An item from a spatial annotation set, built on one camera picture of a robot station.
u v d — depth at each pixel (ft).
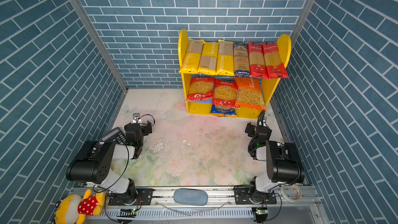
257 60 2.47
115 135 3.04
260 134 2.33
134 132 2.35
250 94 3.07
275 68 2.33
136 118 2.58
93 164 1.48
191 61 2.48
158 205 2.37
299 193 2.43
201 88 3.16
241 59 2.47
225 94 3.08
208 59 2.49
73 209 2.15
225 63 2.42
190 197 2.35
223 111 3.32
